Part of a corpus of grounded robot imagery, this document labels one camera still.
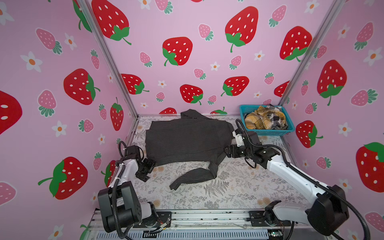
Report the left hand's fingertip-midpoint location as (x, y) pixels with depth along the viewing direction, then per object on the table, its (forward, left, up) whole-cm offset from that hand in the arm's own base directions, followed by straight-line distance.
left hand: (153, 168), depth 87 cm
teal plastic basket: (+48, -65, +5) cm, 81 cm away
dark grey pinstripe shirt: (+28, -23, -3) cm, 36 cm away
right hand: (+6, -43, +12) cm, 45 cm away
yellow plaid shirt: (+37, -80, +6) cm, 88 cm away
